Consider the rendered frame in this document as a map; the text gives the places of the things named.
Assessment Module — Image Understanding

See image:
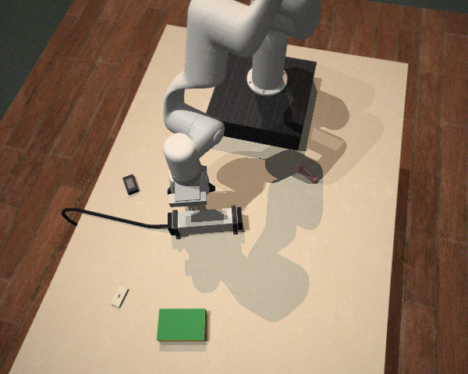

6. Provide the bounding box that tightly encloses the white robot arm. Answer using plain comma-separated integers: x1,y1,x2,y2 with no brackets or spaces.
163,0,321,207

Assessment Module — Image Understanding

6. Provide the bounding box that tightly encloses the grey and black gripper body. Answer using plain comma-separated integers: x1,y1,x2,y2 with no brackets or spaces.
168,171,209,194

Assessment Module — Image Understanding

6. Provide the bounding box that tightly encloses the green rectangular block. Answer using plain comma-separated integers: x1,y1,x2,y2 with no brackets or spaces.
156,309,207,341

